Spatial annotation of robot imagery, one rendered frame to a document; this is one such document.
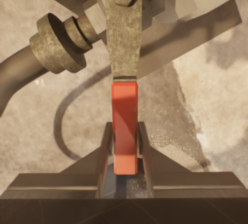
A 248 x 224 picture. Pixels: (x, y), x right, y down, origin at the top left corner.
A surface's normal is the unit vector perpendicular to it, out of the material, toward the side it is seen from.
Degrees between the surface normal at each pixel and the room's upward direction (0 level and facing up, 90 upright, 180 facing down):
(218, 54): 0
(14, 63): 16
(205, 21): 0
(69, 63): 45
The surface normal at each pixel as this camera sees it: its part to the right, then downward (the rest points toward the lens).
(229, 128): 0.00, 0.29
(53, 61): 0.22, 0.64
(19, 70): 0.18, 0.47
